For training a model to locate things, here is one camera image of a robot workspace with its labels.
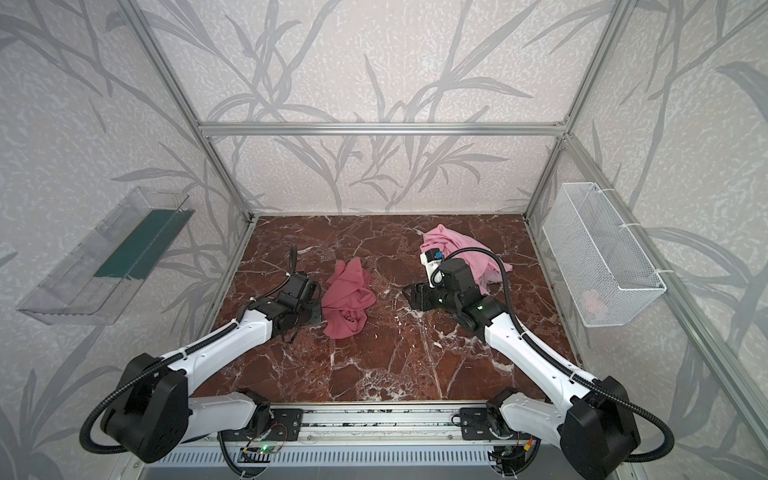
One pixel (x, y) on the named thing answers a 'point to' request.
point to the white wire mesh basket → (609, 276)
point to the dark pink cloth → (347, 299)
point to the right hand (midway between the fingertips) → (413, 278)
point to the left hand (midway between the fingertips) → (320, 301)
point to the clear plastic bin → (95, 280)
